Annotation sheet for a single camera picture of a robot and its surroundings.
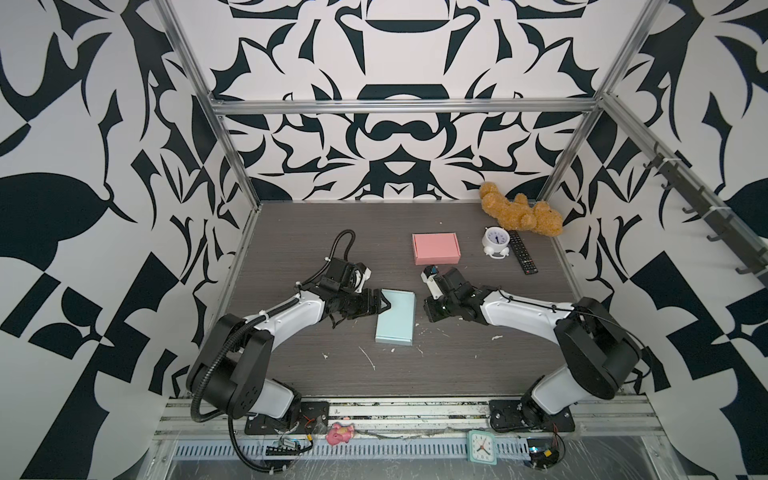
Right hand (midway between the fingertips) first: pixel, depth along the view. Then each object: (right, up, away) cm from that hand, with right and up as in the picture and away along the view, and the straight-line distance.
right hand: (422, 302), depth 91 cm
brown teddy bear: (+35, +28, +15) cm, 47 cm away
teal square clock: (+11, -28, -22) cm, 37 cm away
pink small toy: (-22, -26, -21) cm, 39 cm away
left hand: (-13, +1, -4) cm, 14 cm away
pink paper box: (+7, +16, +11) cm, 21 cm away
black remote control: (+37, +11, +11) cm, 40 cm away
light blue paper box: (-8, -5, -6) cm, 11 cm away
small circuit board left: (-34, -31, -18) cm, 49 cm away
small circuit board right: (+26, -31, -20) cm, 45 cm away
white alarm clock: (+27, +18, +14) cm, 35 cm away
